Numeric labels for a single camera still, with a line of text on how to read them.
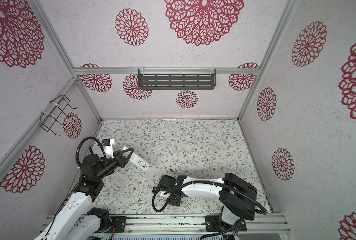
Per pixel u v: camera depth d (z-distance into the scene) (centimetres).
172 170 92
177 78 94
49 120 75
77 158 54
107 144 65
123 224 74
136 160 75
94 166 57
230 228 60
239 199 43
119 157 65
